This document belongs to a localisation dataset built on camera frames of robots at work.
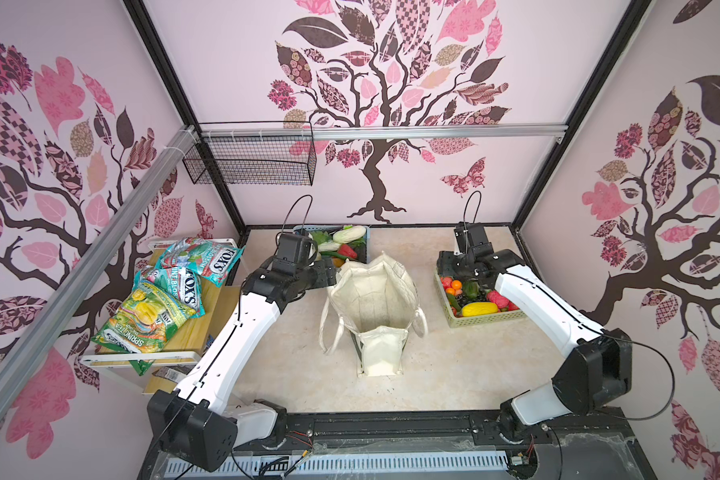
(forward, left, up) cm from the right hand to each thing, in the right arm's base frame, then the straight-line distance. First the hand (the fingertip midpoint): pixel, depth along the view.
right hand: (449, 258), depth 85 cm
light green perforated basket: (-12, -8, -16) cm, 22 cm away
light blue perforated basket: (+26, +45, -13) cm, 54 cm away
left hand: (-8, +36, +4) cm, 37 cm away
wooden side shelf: (-34, +58, +16) cm, 69 cm away
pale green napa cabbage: (+20, +31, -10) cm, 38 cm away
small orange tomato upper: (0, -5, -14) cm, 15 cm away
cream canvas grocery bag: (-3, +22, -19) cm, 29 cm away
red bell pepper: (+14, +32, -12) cm, 37 cm away
